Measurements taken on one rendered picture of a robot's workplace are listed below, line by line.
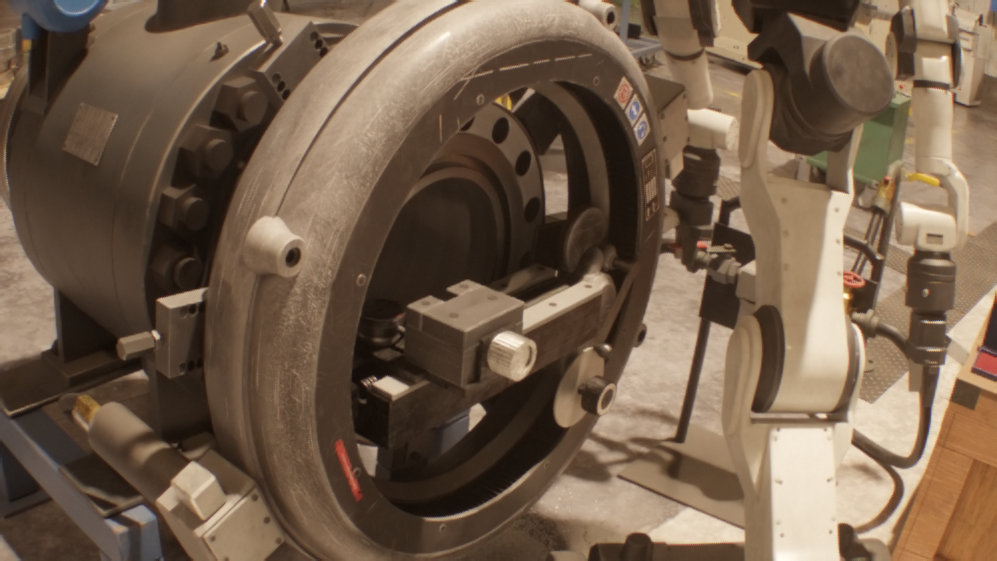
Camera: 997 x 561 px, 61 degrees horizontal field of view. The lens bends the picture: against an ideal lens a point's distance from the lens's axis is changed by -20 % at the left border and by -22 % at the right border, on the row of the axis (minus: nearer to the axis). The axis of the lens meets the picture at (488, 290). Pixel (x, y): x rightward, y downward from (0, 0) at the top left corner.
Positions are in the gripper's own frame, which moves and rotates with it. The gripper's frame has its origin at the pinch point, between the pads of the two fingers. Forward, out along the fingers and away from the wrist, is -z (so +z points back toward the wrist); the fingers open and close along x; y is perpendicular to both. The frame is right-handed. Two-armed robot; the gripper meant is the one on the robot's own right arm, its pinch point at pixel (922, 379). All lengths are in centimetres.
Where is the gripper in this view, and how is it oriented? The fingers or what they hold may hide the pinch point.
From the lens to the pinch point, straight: 148.3
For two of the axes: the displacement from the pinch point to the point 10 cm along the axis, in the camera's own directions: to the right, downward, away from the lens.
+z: 0.3, -9.9, -1.1
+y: -9.8, -0.5, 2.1
